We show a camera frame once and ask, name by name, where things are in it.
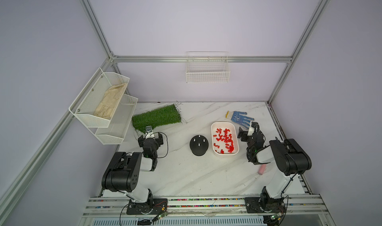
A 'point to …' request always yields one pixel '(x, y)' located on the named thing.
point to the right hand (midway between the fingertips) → (248, 129)
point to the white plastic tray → (225, 140)
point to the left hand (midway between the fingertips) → (151, 135)
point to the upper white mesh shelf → (95, 106)
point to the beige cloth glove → (110, 101)
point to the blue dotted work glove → (238, 118)
